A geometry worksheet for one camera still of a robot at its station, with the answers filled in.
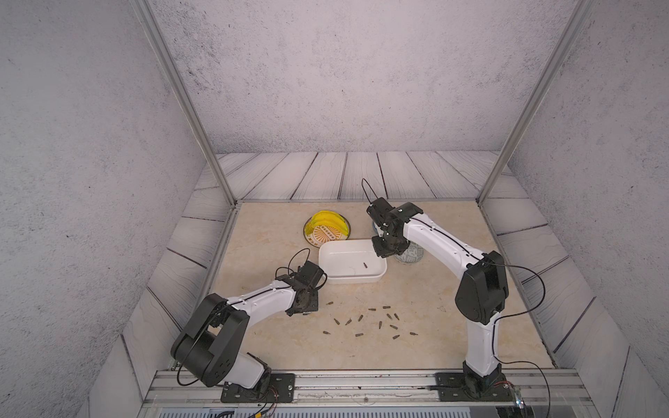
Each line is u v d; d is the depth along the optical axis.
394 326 0.85
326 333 0.84
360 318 0.87
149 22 0.71
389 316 0.87
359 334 0.83
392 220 0.64
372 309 0.89
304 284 0.68
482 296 0.49
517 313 0.52
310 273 0.72
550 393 0.70
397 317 0.87
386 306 0.89
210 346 0.43
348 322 0.86
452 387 0.74
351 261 1.02
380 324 0.85
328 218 1.07
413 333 0.83
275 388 0.72
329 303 0.90
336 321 0.86
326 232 1.09
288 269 0.66
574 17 0.71
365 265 0.99
